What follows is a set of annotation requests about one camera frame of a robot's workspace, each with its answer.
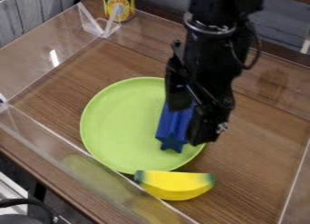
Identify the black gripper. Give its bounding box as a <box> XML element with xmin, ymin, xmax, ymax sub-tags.
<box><xmin>164</xmin><ymin>20</ymin><xmax>252</xmax><ymax>146</ymax></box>

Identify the yellow toy banana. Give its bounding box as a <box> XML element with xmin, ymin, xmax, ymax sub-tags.
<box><xmin>135</xmin><ymin>170</ymin><xmax>216</xmax><ymax>200</ymax></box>

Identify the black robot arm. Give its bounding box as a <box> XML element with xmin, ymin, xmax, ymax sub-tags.
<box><xmin>164</xmin><ymin>0</ymin><xmax>264</xmax><ymax>146</ymax></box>

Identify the green round plate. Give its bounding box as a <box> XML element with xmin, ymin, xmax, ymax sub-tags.
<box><xmin>80</xmin><ymin>77</ymin><xmax>204</xmax><ymax>174</ymax></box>

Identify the clear acrylic corner bracket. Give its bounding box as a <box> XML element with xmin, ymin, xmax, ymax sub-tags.
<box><xmin>77</xmin><ymin>3</ymin><xmax>121</xmax><ymax>39</ymax></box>

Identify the clear acrylic enclosure wall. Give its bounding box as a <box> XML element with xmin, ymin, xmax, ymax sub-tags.
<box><xmin>0</xmin><ymin>5</ymin><xmax>310</xmax><ymax>224</ymax></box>

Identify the black cable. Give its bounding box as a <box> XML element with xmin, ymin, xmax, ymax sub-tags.
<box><xmin>0</xmin><ymin>198</ymin><xmax>56</xmax><ymax>224</ymax></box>

